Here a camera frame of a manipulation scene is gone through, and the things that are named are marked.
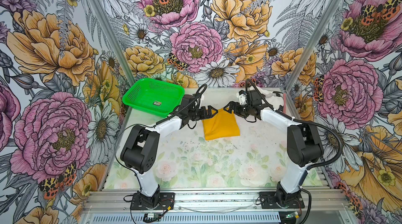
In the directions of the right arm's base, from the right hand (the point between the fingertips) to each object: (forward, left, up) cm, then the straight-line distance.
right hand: (229, 113), depth 93 cm
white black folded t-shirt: (+19, -32, -6) cm, 38 cm away
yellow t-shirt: (-1, +4, -10) cm, 10 cm away
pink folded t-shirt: (+13, -40, -8) cm, 43 cm away
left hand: (-3, +10, +2) cm, 11 cm away
